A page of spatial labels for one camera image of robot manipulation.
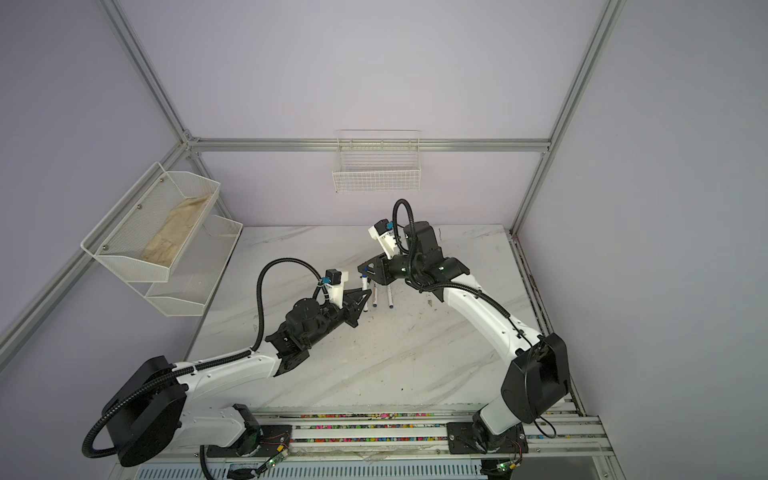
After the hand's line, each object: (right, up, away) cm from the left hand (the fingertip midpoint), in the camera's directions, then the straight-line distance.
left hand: (368, 291), depth 77 cm
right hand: (-2, +7, -4) cm, 8 cm away
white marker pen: (-1, +1, -2) cm, 3 cm away
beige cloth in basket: (-53, +18, +3) cm, 56 cm away
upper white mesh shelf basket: (-58, +15, -1) cm, 60 cm away
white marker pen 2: (+6, -7, +21) cm, 23 cm away
